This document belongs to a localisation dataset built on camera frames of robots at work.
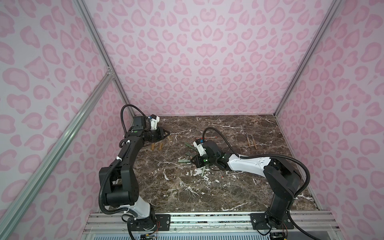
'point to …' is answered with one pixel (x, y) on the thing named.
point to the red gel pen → (214, 137)
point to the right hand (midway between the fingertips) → (192, 159)
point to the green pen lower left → (186, 161)
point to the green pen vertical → (203, 170)
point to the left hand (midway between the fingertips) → (169, 131)
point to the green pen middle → (187, 154)
